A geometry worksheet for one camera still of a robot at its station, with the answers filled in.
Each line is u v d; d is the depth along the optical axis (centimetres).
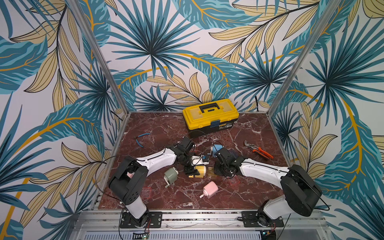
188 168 76
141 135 106
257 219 66
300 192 43
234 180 86
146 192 83
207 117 95
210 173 85
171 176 80
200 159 73
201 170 81
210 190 77
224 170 68
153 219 75
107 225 73
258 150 98
